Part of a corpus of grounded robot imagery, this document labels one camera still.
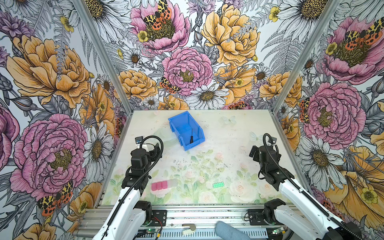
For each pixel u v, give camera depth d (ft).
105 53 2.89
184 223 2.44
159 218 2.41
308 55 2.91
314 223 1.47
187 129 3.65
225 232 2.25
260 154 2.13
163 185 2.74
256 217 2.43
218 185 2.73
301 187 1.72
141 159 1.96
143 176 1.77
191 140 3.36
